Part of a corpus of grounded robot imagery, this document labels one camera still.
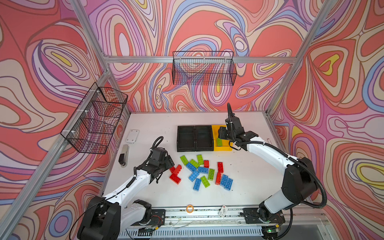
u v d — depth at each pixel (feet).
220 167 2.96
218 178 2.76
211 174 2.83
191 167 2.97
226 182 2.74
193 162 2.98
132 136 3.41
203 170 2.88
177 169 2.89
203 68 3.15
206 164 2.96
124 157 2.97
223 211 2.45
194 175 2.82
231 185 2.70
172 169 2.88
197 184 2.70
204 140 3.49
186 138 3.54
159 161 2.16
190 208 2.52
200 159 3.05
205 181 2.76
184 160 3.06
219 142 3.32
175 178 2.81
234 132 2.14
